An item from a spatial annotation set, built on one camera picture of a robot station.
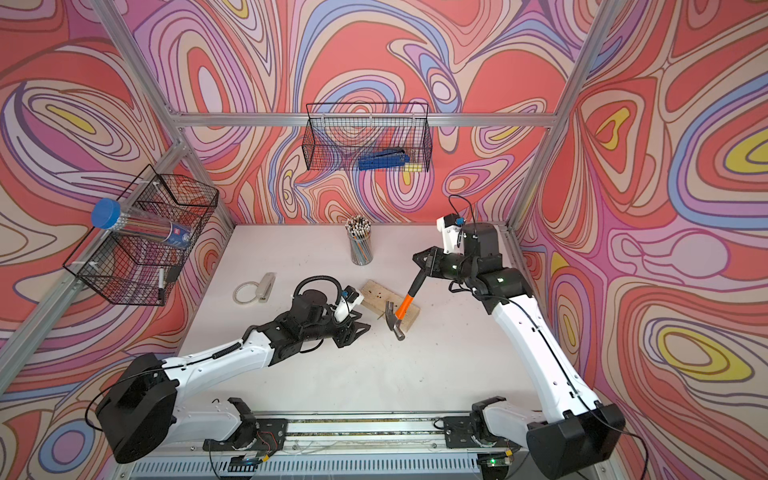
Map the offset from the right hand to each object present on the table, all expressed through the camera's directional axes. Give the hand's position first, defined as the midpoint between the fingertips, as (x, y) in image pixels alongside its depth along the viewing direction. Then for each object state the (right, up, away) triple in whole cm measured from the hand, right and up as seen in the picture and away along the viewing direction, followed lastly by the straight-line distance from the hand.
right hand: (416, 265), depth 72 cm
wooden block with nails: (-11, -11, +24) cm, 28 cm away
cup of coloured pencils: (-16, +11, +23) cm, 30 cm away
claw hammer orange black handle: (-5, -13, +2) cm, 14 cm away
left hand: (-12, -16, +8) cm, 22 cm away
